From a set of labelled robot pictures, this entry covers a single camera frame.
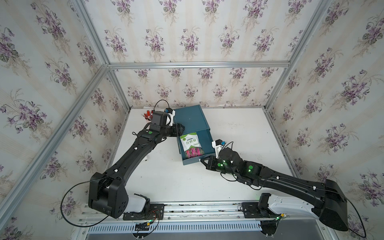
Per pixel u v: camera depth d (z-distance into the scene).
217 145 0.68
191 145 0.80
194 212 0.75
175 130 0.71
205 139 0.83
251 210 0.73
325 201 0.40
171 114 0.73
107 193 0.40
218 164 0.63
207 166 0.65
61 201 0.37
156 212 0.73
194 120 0.84
